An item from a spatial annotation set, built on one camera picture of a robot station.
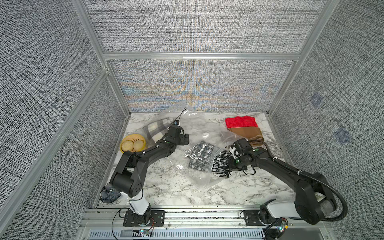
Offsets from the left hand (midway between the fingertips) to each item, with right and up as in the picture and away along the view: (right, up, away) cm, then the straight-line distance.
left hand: (182, 134), depth 94 cm
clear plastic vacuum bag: (+9, +7, +19) cm, 21 cm away
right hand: (+26, -17, -9) cm, 32 cm away
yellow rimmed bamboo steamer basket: (-34, -3, +7) cm, 35 cm away
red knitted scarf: (+45, +8, +19) cm, 50 cm away
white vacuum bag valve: (+14, 0, 0) cm, 14 cm away
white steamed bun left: (-35, -7, 0) cm, 35 cm away
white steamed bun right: (-28, -7, 0) cm, 29 cm away
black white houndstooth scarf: (+13, -14, -6) cm, 19 cm away
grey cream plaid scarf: (-18, +2, +6) cm, 19 cm away
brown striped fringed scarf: (+47, 0, +6) cm, 47 cm away
